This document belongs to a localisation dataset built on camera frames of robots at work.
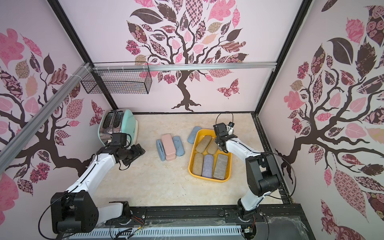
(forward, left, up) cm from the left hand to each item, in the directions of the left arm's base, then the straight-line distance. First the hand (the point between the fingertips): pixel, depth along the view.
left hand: (140, 157), depth 85 cm
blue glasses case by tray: (+18, -29, -6) cm, 35 cm away
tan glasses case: (-1, -34, -7) cm, 34 cm away
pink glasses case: (+10, -15, -6) cm, 19 cm away
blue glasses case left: (+7, -10, -4) cm, 13 cm away
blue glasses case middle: (+10, -21, -6) cm, 24 cm away
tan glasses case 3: (+9, -44, -6) cm, 45 cm away
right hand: (+14, -51, 0) cm, 53 cm away
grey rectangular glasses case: (-6, -47, -6) cm, 47 cm away
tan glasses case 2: (+13, -38, -6) cm, 40 cm away
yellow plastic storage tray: (+19, -35, -5) cm, 40 cm away
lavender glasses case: (-5, -39, -5) cm, 40 cm away
